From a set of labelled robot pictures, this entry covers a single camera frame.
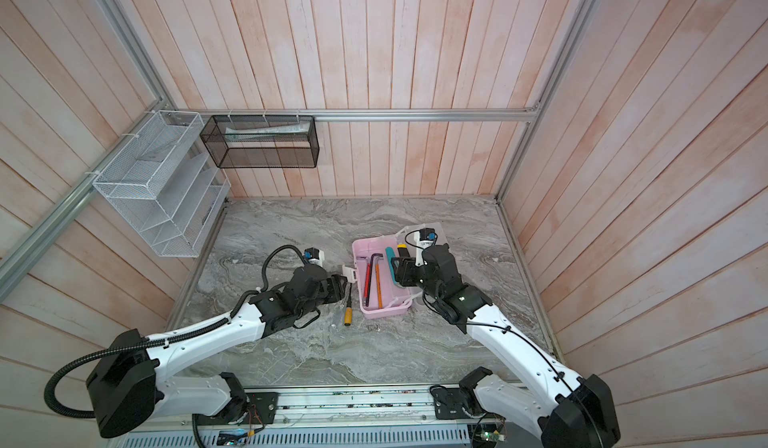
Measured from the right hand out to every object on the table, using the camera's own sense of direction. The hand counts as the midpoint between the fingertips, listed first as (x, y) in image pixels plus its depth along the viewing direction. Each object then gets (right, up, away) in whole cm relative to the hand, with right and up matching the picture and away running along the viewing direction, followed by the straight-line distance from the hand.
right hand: (400, 259), depth 79 cm
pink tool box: (0, -12, +5) cm, 13 cm away
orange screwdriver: (-6, -12, +16) cm, 20 cm away
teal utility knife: (-2, 0, +16) cm, 16 cm away
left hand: (-16, -8, +3) cm, 19 cm away
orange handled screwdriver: (-15, -17, +10) cm, 25 cm away
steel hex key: (-8, -3, +22) cm, 24 cm away
